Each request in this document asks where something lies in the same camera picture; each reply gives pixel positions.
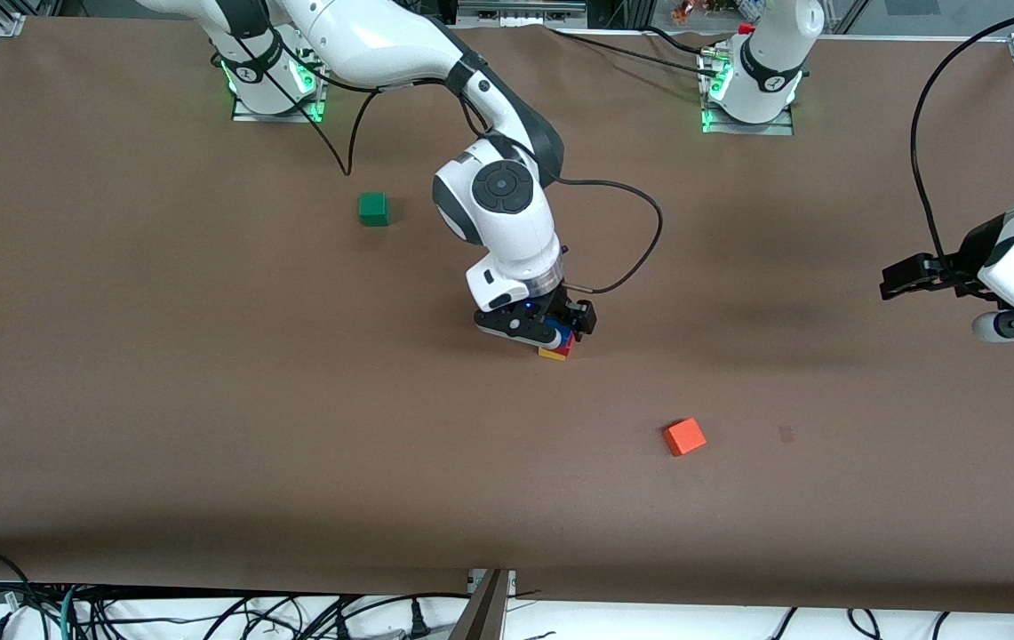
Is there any orange cube block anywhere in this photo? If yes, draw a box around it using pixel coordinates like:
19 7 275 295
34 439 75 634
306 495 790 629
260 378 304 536
663 418 708 458

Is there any brown table cover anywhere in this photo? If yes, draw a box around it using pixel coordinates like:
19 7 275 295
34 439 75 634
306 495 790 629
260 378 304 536
0 20 1014 614

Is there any aluminium frame rail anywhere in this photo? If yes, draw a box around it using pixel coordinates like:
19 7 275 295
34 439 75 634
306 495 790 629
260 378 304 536
456 0 589 28

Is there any grey brown support beam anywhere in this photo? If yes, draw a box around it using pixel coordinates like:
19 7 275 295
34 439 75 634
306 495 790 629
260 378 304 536
449 571 510 640

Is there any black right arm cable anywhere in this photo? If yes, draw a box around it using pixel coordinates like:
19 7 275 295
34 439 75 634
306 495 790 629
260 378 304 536
293 44 664 295

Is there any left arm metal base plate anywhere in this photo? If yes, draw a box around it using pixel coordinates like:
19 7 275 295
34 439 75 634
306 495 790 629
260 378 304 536
699 44 797 137

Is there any silver metal clamp bracket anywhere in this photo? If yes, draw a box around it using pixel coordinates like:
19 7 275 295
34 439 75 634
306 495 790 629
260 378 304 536
467 569 517 596

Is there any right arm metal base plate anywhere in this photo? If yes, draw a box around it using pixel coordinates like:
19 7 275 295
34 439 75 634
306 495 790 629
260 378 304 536
231 27 331 124

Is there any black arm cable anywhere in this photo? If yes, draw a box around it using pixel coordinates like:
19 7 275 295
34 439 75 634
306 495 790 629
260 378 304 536
293 44 664 295
910 4 1014 263

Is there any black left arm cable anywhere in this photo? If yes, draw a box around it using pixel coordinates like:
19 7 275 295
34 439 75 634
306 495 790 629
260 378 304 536
910 4 1014 263

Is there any black cable on cover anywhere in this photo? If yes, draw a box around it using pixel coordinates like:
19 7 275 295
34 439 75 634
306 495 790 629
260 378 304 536
545 25 714 74

